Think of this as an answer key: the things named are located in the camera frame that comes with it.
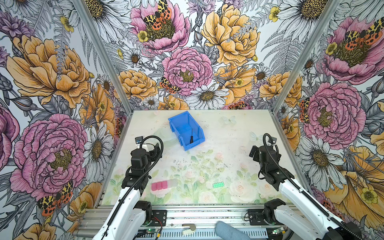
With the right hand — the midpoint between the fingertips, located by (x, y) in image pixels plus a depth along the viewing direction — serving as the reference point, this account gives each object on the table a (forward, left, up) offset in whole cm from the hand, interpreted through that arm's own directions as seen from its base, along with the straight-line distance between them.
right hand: (261, 153), depth 83 cm
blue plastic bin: (+28, +42, -13) cm, 52 cm away
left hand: (+2, +61, +3) cm, 61 cm away
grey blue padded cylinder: (-34, +24, -10) cm, 43 cm away
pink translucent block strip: (-12, +54, -11) cm, 57 cm away
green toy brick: (-13, +24, -11) cm, 30 cm away
